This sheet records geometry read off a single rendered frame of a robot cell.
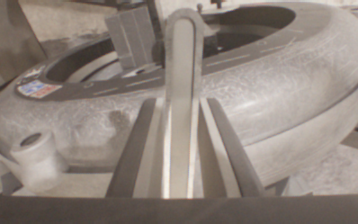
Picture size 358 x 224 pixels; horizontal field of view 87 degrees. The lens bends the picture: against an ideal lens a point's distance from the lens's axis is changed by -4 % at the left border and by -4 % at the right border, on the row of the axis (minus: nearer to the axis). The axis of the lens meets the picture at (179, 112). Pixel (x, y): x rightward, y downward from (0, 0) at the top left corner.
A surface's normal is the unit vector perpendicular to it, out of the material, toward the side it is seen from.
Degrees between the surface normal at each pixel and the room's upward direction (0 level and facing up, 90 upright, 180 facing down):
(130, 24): 4
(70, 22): 0
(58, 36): 0
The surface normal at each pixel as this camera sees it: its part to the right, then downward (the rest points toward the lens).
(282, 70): 0.00, -0.51
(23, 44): 0.08, 0.51
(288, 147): 0.29, 0.44
